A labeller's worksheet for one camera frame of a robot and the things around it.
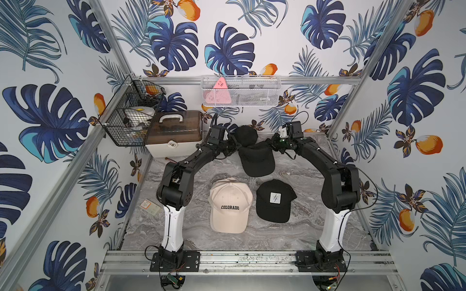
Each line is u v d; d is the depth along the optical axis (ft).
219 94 2.94
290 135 2.52
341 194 1.75
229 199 2.62
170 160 3.48
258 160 3.06
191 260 2.48
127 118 2.75
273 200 2.87
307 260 2.41
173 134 3.65
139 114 2.62
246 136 3.80
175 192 1.80
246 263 2.46
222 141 2.74
